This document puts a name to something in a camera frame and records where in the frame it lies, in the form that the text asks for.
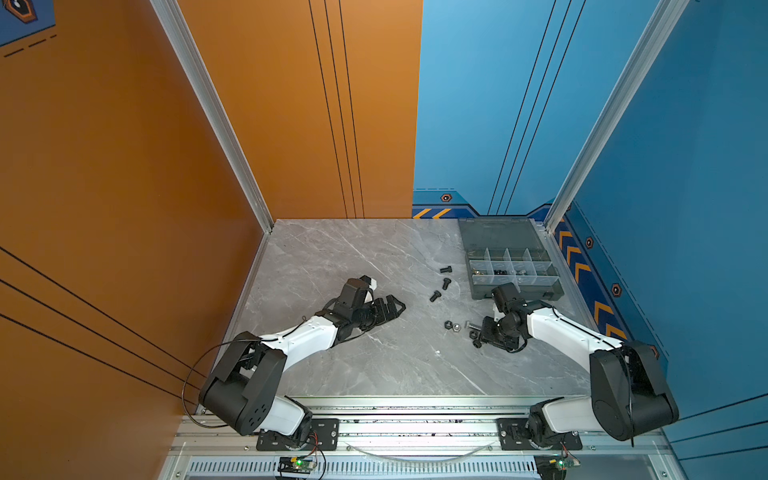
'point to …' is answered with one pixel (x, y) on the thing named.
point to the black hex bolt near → (435, 295)
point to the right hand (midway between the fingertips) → (481, 339)
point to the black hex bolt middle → (446, 283)
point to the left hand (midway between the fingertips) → (398, 309)
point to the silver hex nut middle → (456, 327)
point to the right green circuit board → (554, 467)
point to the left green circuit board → (304, 464)
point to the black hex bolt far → (448, 269)
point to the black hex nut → (448, 325)
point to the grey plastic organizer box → (501, 250)
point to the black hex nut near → (477, 344)
